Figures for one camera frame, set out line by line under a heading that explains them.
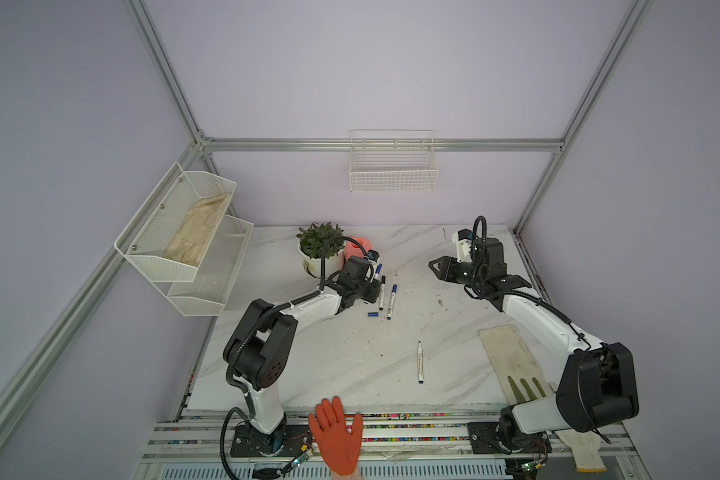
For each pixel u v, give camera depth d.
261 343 0.48
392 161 0.95
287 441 0.73
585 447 0.73
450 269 0.75
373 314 0.96
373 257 0.84
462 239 0.77
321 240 0.94
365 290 0.79
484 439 0.74
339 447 0.72
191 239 0.77
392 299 1.00
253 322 0.46
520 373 0.84
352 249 0.93
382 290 0.86
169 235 0.78
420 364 0.86
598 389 0.42
